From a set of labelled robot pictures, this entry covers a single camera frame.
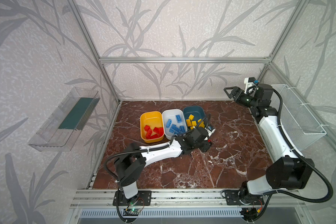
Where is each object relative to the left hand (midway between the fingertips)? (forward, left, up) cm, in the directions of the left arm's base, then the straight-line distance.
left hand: (210, 137), depth 81 cm
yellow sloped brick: (+24, +9, -12) cm, 28 cm away
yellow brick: (+18, +7, -13) cm, 23 cm away
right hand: (+20, -9, +21) cm, 30 cm away
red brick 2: (+11, +32, -12) cm, 36 cm away
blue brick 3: (+14, +16, -13) cm, 24 cm away
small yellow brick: (+21, +3, -14) cm, 26 cm away
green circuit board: (-35, +43, -16) cm, 58 cm away
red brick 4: (+8, +35, -14) cm, 39 cm away
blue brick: (+18, +26, -13) cm, 34 cm away
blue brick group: (+23, +18, -14) cm, 32 cm away
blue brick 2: (+13, +21, -13) cm, 28 cm away
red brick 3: (+9, +31, -13) cm, 35 cm away
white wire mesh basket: (-6, -35, +21) cm, 41 cm away
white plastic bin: (+27, +25, -14) cm, 39 cm away
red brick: (+8, +40, -15) cm, 43 cm away
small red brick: (+14, +41, -13) cm, 45 cm away
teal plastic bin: (+31, +3, -15) cm, 35 cm away
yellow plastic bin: (+16, +38, -15) cm, 44 cm away
